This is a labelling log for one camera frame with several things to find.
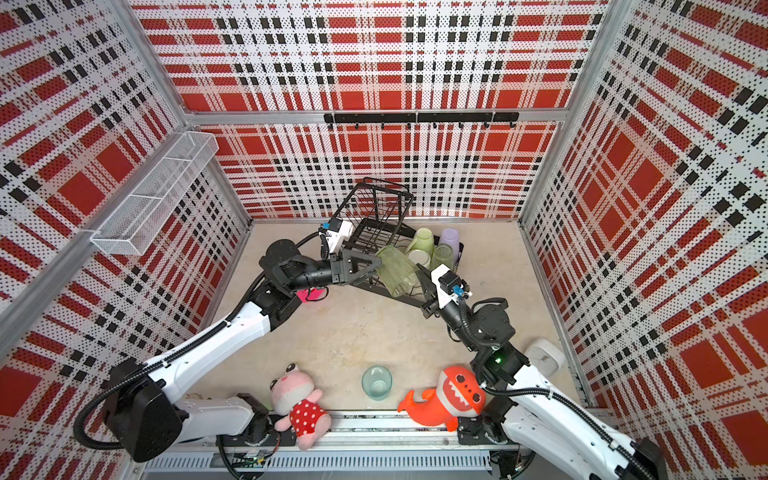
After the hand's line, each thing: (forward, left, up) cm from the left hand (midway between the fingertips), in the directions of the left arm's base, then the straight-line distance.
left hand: (384, 267), depth 62 cm
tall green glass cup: (+21, -17, -23) cm, 35 cm away
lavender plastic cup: (+29, -20, -23) cm, 42 cm away
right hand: (+1, -8, -1) cm, 8 cm away
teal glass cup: (-14, +4, -35) cm, 38 cm away
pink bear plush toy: (-18, +24, -31) cm, 44 cm away
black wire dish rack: (+43, +6, -27) cm, 51 cm away
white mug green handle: (+28, -11, -24) cm, 39 cm away
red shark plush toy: (-18, -18, -28) cm, 38 cm away
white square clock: (-10, -41, -28) cm, 50 cm away
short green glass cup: (+4, -2, -7) cm, 9 cm away
